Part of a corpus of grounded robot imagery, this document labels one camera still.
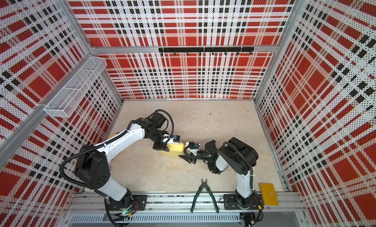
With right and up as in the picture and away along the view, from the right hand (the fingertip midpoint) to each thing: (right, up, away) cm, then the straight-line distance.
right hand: (183, 149), depth 85 cm
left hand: (-9, +4, -1) cm, 9 cm away
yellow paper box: (-4, +1, -5) cm, 7 cm away
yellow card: (+46, -21, -11) cm, 52 cm away
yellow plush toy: (-51, +5, +14) cm, 53 cm away
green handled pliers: (+11, -18, -5) cm, 22 cm away
